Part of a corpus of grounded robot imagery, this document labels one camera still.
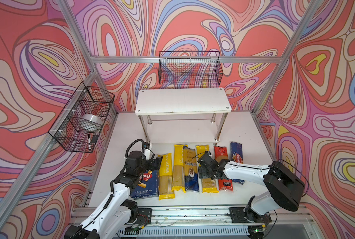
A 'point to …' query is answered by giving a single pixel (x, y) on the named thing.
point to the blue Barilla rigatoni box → (147, 186)
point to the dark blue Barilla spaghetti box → (236, 152)
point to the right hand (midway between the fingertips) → (207, 174)
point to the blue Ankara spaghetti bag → (190, 169)
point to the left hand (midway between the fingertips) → (156, 154)
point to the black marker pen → (89, 142)
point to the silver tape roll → (88, 119)
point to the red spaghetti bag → (221, 153)
